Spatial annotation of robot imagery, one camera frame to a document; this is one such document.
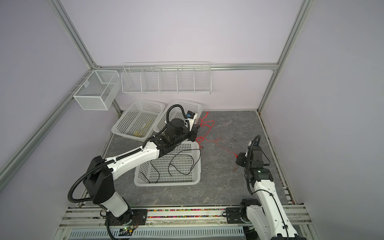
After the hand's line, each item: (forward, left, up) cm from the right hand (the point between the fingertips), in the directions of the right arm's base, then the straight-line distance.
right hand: (243, 156), depth 82 cm
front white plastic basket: (-1, +36, -11) cm, 38 cm away
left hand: (+10, +24, +14) cm, 30 cm away
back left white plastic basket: (+36, +73, -11) cm, 82 cm away
